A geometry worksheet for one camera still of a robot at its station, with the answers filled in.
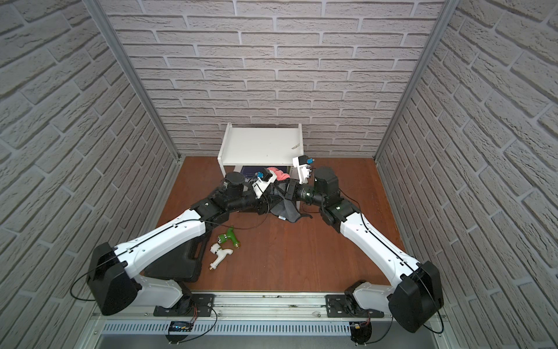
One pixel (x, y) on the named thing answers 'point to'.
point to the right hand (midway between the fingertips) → (276, 184)
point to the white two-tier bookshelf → (259, 147)
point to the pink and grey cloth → (283, 208)
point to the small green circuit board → (181, 326)
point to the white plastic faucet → (221, 254)
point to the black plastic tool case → (184, 264)
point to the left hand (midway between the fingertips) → (274, 184)
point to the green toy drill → (222, 238)
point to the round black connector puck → (360, 332)
